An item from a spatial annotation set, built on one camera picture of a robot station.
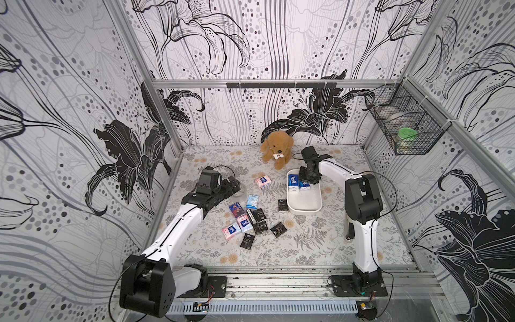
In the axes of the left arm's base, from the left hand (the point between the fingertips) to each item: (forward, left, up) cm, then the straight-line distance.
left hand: (236, 190), depth 84 cm
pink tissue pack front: (-13, +1, -11) cm, 17 cm away
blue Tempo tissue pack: (+10, -26, -7) cm, 29 cm away
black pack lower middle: (-11, -11, -12) cm, 19 cm away
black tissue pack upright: (-7, -7, -10) cm, 14 cm away
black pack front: (-17, -6, -11) cm, 22 cm away
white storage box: (+6, -31, -14) cm, 35 cm away
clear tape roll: (+7, -1, -13) cm, 15 cm away
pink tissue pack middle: (-10, -4, -11) cm, 15 cm away
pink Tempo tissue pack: (+13, -12, -12) cm, 21 cm away
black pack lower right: (-12, -19, -12) cm, 25 cm away
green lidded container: (+16, -69, +17) cm, 73 cm away
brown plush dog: (+25, -18, +1) cm, 31 cm away
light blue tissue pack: (+1, -7, -11) cm, 13 cm away
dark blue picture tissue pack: (-3, 0, -11) cm, 12 cm away
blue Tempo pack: (+10, -32, -10) cm, 35 cm away
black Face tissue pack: (-5, -10, -12) cm, 16 cm away
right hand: (+18, -34, -12) cm, 40 cm away
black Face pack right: (0, -21, -12) cm, 24 cm away
